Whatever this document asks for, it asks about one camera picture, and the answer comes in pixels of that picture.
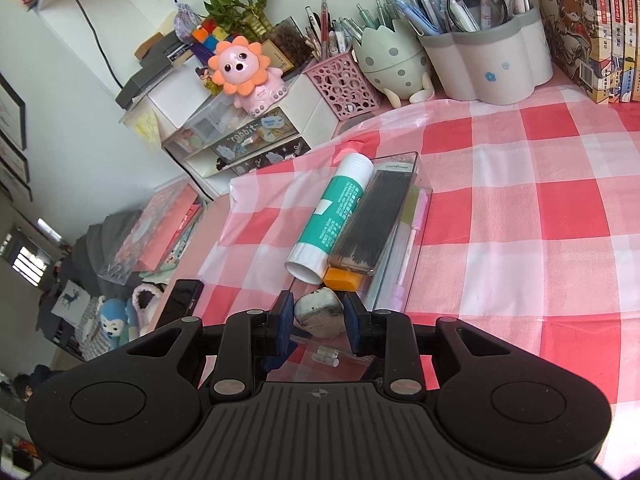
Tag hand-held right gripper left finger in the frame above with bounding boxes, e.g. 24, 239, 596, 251
120, 291, 297, 405

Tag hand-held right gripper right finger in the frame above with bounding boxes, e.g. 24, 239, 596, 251
344, 291, 513, 405

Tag white eraser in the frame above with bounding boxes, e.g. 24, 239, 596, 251
294, 287, 346, 338

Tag orange highlighter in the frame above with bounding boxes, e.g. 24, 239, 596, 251
322, 266, 366, 292

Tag purple mechanical pencil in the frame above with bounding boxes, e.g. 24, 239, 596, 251
392, 195, 431, 306

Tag clear plastic organizer tray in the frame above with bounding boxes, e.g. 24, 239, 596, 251
295, 150, 433, 381

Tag green and white glue stick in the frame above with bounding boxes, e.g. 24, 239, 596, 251
285, 152, 375, 286

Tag small white refill pieces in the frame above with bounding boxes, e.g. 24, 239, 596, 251
311, 346, 342, 367

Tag black phone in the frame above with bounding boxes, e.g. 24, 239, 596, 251
157, 279, 206, 333

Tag white fluffy slipper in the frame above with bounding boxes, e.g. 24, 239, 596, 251
131, 282, 168, 333

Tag stack of pink books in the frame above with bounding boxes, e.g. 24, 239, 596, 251
97, 182, 206, 286

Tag blue monkey plush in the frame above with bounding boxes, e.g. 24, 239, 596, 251
95, 297, 138, 348

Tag dark grey blanket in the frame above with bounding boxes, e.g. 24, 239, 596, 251
50, 210, 146, 361

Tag red checkered tablecloth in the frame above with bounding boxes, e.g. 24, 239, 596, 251
197, 85, 640, 401

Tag clear small drawer box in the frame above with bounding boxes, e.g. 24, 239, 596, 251
165, 95, 251, 153

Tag deer print pillow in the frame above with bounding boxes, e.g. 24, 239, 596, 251
50, 280, 93, 323

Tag white drawer organizer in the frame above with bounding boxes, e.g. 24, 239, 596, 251
162, 75, 341, 196

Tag pink mesh pen holder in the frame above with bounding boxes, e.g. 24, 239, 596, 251
305, 51, 385, 121

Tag white storage box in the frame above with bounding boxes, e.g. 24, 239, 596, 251
120, 67, 221, 141

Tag small colourful figurine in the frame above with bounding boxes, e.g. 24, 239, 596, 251
197, 65, 223, 96

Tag pink lion toy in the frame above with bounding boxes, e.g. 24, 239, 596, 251
206, 35, 290, 117

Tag window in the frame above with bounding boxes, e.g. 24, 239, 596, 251
10, 227, 63, 288

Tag green egg-shaped pen holder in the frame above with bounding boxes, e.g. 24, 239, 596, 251
360, 20, 435, 107

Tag dark grey box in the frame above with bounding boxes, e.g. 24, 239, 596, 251
115, 42, 201, 108

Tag glass vase with brown pebbles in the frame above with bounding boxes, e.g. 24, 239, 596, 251
265, 17, 313, 77

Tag grey flower-shaped pen holder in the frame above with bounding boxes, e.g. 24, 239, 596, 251
417, 7, 553, 102

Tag bunch of slim pens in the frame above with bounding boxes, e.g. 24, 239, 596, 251
304, 0, 351, 63

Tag colourful puzzle cube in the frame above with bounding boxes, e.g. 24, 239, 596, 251
191, 17, 233, 56

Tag small brown box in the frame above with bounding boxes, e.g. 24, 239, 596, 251
135, 32, 171, 58

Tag bunch of grey-green pens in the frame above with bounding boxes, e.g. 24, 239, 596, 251
340, 2, 396, 43

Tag purple sachet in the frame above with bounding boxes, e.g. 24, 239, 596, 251
172, 2, 201, 36

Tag magnifying glass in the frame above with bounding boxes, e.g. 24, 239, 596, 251
446, 0, 510, 33

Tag pink spine comic book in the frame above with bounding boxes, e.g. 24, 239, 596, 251
534, 0, 621, 106

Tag blue spine comic book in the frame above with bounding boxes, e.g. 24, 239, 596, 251
612, 0, 635, 103

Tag yellow spine comic book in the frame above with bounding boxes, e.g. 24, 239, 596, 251
629, 0, 640, 102

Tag black picture frame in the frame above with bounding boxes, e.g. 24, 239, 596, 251
0, 72, 27, 151
0, 132, 30, 186

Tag black cable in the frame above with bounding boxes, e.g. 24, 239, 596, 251
65, 0, 126, 91

